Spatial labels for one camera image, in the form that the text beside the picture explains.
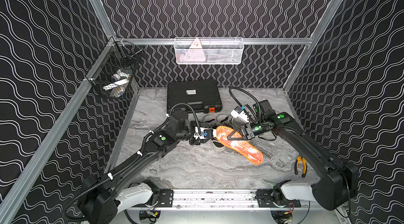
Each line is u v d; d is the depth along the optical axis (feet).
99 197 1.25
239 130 2.09
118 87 2.40
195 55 2.93
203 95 3.56
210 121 3.19
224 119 3.22
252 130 2.02
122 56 3.27
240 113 2.17
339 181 1.28
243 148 2.10
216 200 2.49
